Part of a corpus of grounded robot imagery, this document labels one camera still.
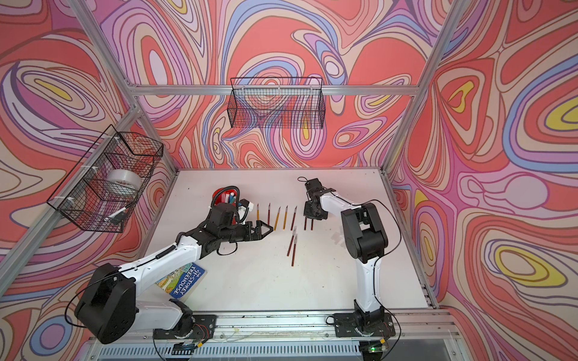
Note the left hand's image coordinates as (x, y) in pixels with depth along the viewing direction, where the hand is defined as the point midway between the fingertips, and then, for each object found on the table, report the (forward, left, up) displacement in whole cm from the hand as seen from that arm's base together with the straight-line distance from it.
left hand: (267, 231), depth 81 cm
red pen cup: (+19, +20, -2) cm, 28 cm away
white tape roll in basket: (+10, +47, +18) cm, 51 cm away
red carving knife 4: (+9, -10, -13) cm, 19 cm away
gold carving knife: (+15, -2, -14) cm, 21 cm away
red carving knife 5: (+1, -10, -15) cm, 18 cm away
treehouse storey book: (-14, +31, -12) cm, 36 cm away
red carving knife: (+17, +2, -13) cm, 22 cm away
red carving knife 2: (+16, -10, -13) cm, 23 cm away
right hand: (+15, -19, -14) cm, 28 cm away
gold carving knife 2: (+15, -6, -14) cm, 21 cm away
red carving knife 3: (+12, -15, -13) cm, 23 cm away
